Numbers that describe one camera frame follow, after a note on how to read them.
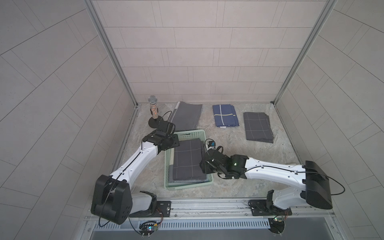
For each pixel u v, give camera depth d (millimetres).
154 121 1024
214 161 544
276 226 693
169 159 849
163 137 621
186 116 1084
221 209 726
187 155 857
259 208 676
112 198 390
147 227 647
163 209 708
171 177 791
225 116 1080
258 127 1024
